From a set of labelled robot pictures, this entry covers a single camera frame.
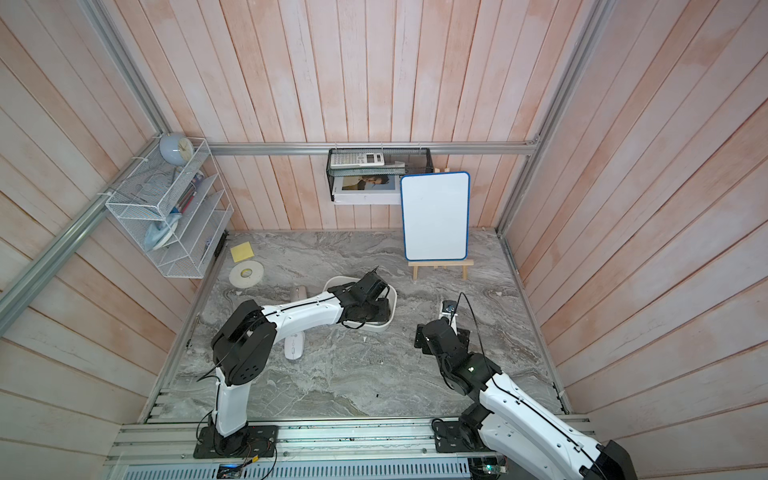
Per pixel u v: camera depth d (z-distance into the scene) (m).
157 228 0.82
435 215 0.90
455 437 0.73
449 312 0.70
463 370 0.58
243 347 0.51
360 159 0.90
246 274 1.07
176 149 0.80
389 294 0.76
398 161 0.91
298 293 1.01
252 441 0.72
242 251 1.14
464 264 0.99
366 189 0.93
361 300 0.71
